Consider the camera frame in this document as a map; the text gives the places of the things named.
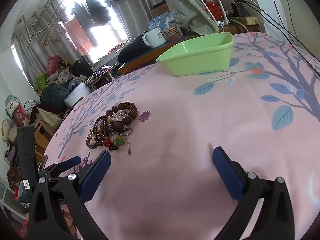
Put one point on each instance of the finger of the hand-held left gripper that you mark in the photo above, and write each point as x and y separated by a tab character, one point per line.
71	161

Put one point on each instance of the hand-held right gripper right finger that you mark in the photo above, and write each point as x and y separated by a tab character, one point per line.
226	172

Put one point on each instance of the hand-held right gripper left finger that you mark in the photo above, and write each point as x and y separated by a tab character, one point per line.
96	177

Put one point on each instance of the green plastic basin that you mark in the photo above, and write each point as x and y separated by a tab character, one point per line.
200	60

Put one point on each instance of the red white printed pack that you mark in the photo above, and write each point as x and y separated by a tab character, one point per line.
21	116

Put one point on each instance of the dark green bag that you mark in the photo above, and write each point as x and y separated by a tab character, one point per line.
53	93

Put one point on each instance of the white storage box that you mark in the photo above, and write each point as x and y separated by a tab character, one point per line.
76	95

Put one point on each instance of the pink tree print bedsheet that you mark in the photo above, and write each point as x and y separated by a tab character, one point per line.
175	130

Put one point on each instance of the low folding table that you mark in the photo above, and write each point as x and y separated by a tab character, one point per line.
100	80

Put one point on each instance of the pink-red shopping bag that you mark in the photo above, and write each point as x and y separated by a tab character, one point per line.
53	65

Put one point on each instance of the black suitcase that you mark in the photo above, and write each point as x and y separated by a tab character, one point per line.
81	67

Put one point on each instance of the narrow grey curtain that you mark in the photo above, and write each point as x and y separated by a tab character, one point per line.
30	55

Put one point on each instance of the wooden desk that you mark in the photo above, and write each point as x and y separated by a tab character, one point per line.
135	66

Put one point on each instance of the pink hanging garment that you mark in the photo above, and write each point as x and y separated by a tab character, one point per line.
80	37

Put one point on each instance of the dark folded clothing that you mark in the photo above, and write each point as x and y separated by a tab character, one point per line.
132	50

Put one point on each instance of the grey hanging garment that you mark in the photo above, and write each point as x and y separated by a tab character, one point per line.
81	13

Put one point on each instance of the metal drying rack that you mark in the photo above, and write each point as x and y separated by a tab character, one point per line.
53	3

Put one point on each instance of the bag of round biscuits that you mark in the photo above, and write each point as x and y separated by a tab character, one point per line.
172	33

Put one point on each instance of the white router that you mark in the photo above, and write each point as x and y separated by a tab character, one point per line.
223	23

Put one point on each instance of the white enamel mug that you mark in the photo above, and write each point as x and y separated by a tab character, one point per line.
156	37

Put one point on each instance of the black hanging jacket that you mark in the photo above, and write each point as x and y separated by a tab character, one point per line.
98	10

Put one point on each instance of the red plastic bag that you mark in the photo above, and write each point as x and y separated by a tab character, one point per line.
215	10

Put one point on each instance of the black power adapter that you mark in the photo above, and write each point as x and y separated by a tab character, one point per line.
238	9

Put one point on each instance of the blue plastic bag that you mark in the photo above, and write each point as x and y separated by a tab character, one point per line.
160	20

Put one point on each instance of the grey-green floral cloth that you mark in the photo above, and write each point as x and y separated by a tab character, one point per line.
185	5

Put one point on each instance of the cardboard box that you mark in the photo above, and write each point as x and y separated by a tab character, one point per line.
160	9

